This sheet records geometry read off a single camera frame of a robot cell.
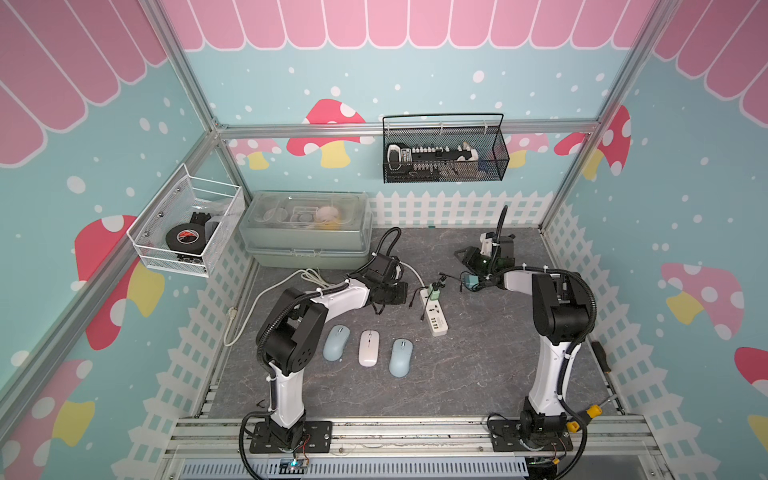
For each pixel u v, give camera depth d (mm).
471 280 1024
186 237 712
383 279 770
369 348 871
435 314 940
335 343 885
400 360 851
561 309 568
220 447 743
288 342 506
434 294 929
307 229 997
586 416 763
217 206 770
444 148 915
